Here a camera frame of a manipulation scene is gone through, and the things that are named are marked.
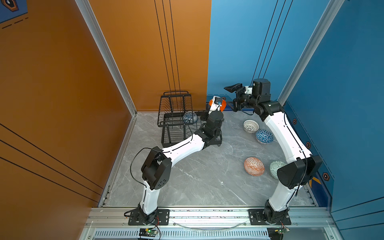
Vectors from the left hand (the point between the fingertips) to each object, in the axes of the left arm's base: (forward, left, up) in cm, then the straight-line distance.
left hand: (209, 104), depth 80 cm
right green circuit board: (-54, -32, -33) cm, 71 cm away
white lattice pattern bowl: (+10, -33, -29) cm, 46 cm away
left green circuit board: (-54, +27, -33) cm, 69 cm away
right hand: (0, -6, +8) cm, 10 cm away
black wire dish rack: (+16, +22, -28) cm, 39 cm away
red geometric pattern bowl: (-22, -28, -30) cm, 47 cm away
